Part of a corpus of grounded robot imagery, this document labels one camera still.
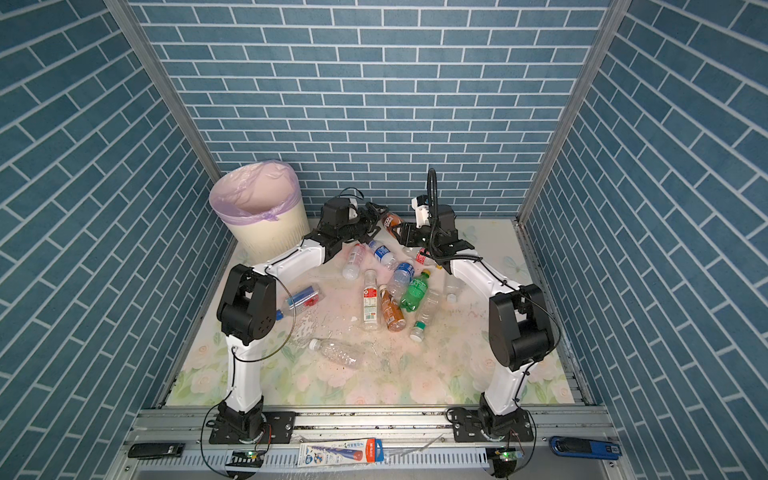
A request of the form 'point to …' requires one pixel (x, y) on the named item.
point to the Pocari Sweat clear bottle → (402, 276)
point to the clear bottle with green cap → (426, 311)
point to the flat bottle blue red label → (300, 301)
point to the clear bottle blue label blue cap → (383, 254)
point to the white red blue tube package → (341, 452)
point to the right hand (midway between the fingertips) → (395, 225)
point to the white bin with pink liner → (263, 208)
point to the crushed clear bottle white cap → (338, 352)
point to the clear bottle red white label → (370, 303)
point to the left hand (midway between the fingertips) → (387, 215)
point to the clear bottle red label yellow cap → (421, 257)
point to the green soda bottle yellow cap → (416, 290)
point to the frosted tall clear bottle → (452, 285)
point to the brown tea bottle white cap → (392, 312)
